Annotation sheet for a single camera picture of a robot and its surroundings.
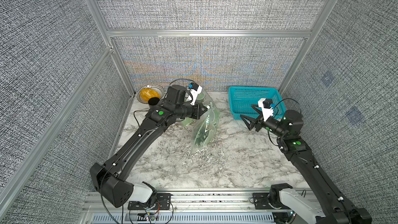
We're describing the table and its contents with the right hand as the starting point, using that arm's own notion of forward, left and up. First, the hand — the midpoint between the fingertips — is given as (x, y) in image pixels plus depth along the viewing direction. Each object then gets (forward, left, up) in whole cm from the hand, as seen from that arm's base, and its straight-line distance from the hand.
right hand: (248, 106), depth 70 cm
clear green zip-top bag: (-7, +20, -8) cm, 23 cm away
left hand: (-1, +17, +1) cm, 18 cm away
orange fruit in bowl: (+31, +59, -25) cm, 71 cm away
